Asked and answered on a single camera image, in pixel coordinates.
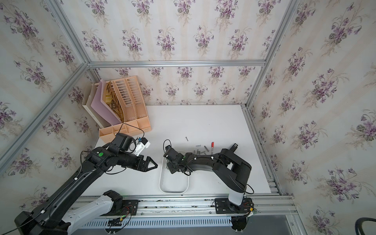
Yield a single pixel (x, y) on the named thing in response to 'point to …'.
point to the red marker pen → (212, 146)
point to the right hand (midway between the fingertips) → (173, 164)
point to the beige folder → (91, 111)
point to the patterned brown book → (113, 100)
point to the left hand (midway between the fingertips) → (153, 166)
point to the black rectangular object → (234, 147)
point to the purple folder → (101, 108)
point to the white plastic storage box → (176, 183)
